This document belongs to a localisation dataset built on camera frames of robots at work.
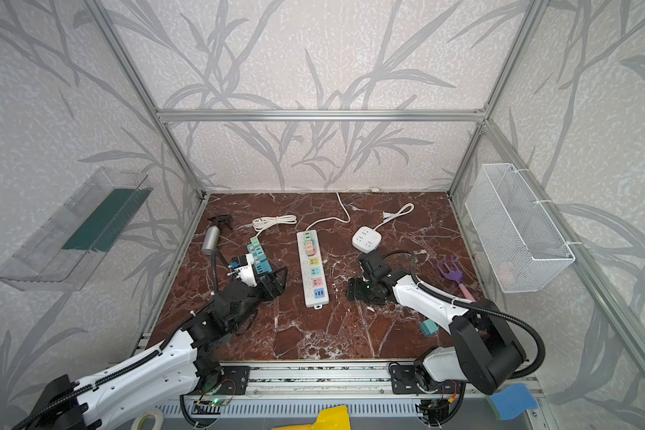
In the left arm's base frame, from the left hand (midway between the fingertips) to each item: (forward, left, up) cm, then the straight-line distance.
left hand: (285, 264), depth 78 cm
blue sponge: (-32, -61, -12) cm, 70 cm away
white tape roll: (-35, +30, -15) cm, 49 cm away
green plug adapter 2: (+11, +12, -11) cm, 20 cm away
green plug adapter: (+15, +14, -11) cm, 24 cm away
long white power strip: (+1, -8, -15) cm, 17 cm away
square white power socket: (+19, -27, -15) cm, 36 cm away
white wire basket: (-3, -58, +19) cm, 61 cm away
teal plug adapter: (-14, -44, -14) cm, 48 cm away
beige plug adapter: (+12, -6, -10) cm, 17 cm away
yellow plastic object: (-36, -15, -15) cm, 42 cm away
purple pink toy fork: (+6, -58, -18) cm, 61 cm away
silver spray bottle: (+19, +33, -15) cm, 41 cm away
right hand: (-1, -21, -12) cm, 25 cm away
